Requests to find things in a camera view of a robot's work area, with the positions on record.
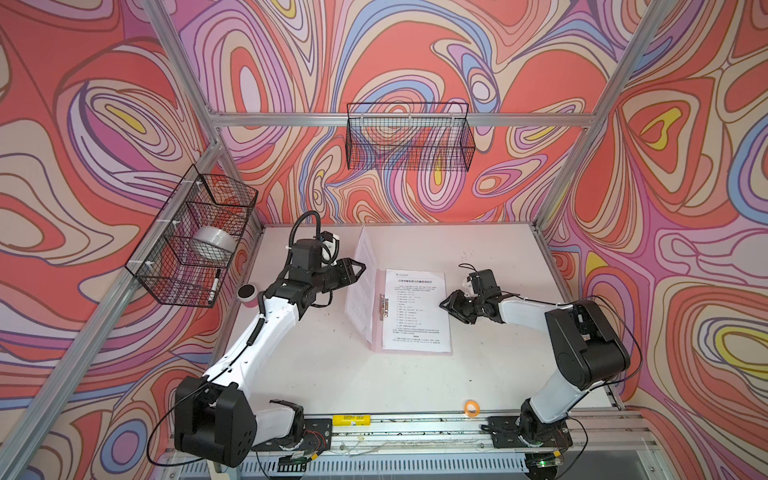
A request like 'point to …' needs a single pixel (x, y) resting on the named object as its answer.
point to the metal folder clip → (383, 307)
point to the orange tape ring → (472, 408)
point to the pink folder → (377, 319)
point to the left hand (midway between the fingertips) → (365, 266)
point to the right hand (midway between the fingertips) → (445, 313)
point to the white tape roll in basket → (214, 243)
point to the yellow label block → (352, 420)
